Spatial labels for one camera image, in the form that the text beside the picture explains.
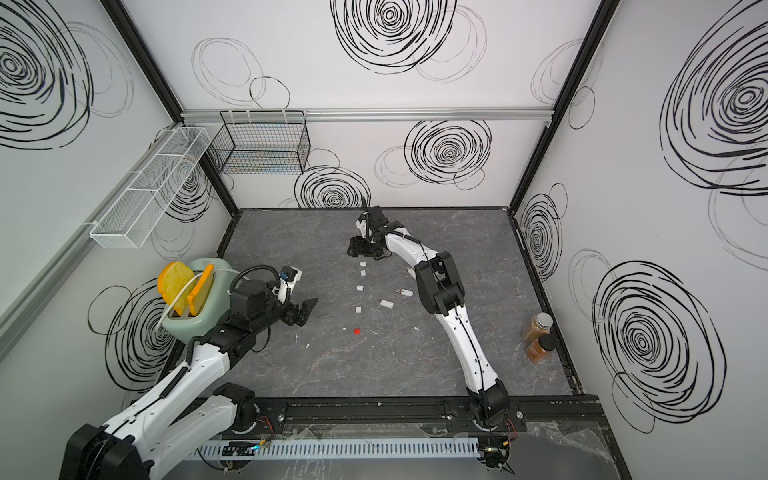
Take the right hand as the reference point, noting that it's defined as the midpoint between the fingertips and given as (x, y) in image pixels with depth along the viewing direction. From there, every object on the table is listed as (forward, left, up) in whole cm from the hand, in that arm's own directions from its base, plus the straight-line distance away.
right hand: (356, 251), depth 105 cm
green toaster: (-30, +33, +13) cm, 46 cm away
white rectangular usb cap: (-8, -3, -3) cm, 9 cm away
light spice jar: (-29, -54, +7) cm, 61 cm away
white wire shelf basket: (-14, +50, +33) cm, 61 cm away
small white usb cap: (-5, -3, -1) cm, 6 cm away
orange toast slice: (-28, +33, +20) cm, 48 cm away
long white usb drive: (-7, -20, -3) cm, 21 cm away
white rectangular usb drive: (-19, -11, -2) cm, 22 cm away
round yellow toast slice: (-25, +42, +21) cm, 53 cm away
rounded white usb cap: (-14, -2, -1) cm, 14 cm away
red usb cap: (-28, -3, -3) cm, 28 cm away
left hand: (-23, +12, +11) cm, 28 cm away
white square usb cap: (-21, -3, -2) cm, 21 cm away
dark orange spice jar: (-34, -53, +3) cm, 63 cm away
